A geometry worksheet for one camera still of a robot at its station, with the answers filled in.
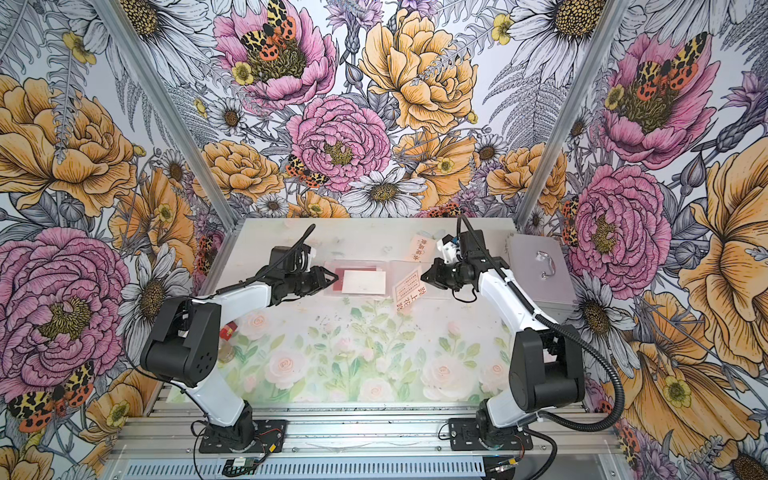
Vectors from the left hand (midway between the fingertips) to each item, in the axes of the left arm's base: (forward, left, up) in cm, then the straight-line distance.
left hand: (334, 285), depth 94 cm
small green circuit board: (-44, +19, -11) cm, 49 cm away
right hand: (-5, -26, +8) cm, 28 cm away
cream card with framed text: (-3, -23, +3) cm, 23 cm away
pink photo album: (+7, -10, -7) cm, 14 cm away
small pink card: (+22, -29, -8) cm, 37 cm away
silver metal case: (+2, -61, +8) cm, 62 cm away
